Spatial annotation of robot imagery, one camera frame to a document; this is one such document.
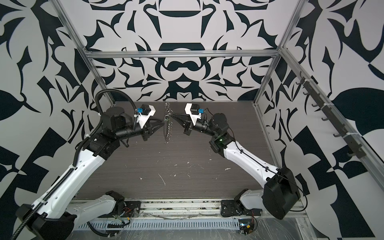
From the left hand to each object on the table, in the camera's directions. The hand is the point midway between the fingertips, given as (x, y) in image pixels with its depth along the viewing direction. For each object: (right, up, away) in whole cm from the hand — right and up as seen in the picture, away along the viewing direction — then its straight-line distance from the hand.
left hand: (162, 118), depth 65 cm
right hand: (+5, +1, -5) cm, 7 cm away
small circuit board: (+38, -51, +6) cm, 64 cm away
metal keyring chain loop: (+4, -5, -4) cm, 8 cm away
